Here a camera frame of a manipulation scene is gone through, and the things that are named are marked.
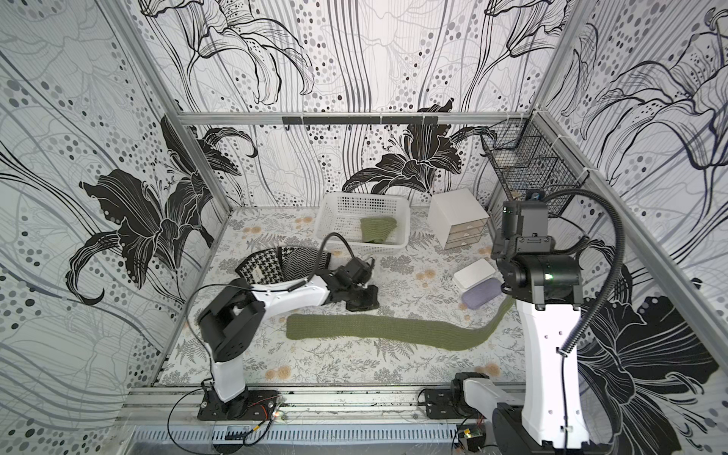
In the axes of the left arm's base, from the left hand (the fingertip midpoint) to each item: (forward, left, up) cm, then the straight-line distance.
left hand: (379, 307), depth 88 cm
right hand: (+1, -31, +36) cm, 47 cm away
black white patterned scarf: (+15, +34, 0) cm, 37 cm away
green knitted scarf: (+29, +2, +4) cm, 29 cm away
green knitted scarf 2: (-7, -17, -3) cm, 18 cm away
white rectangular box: (+12, -32, +1) cm, 34 cm away
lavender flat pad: (+6, -33, 0) cm, 34 cm away
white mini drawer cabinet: (+29, -26, +11) cm, 41 cm away
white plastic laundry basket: (+41, +16, -2) cm, 44 cm away
